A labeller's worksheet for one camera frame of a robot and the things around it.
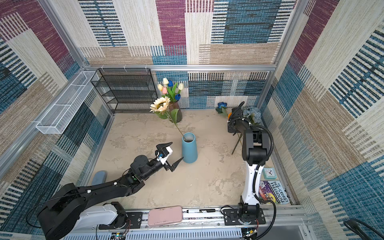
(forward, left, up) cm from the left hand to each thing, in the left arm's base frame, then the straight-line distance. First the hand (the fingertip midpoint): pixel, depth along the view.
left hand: (176, 147), depth 76 cm
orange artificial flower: (+38, -36, -17) cm, 55 cm away
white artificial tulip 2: (+37, -1, +9) cm, 38 cm away
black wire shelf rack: (+50, +39, -2) cm, 63 cm away
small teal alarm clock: (-7, -51, -17) cm, 54 cm away
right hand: (+25, -38, -18) cm, 49 cm away
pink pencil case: (-26, +6, -22) cm, 35 cm away
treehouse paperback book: (-16, -50, -18) cm, 56 cm away
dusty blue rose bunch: (+30, -49, -9) cm, 59 cm away
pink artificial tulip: (+34, +8, +9) cm, 36 cm away
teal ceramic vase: (+2, -6, -4) cm, 8 cm away
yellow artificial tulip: (+37, +11, +10) cm, 39 cm away
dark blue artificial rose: (+44, -31, -15) cm, 56 cm away
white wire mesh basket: (+9, +55, +13) cm, 57 cm away
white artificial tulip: (+39, +8, +12) cm, 42 cm away
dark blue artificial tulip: (+41, +5, +9) cm, 42 cm away
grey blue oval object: (-7, +46, -21) cm, 50 cm away
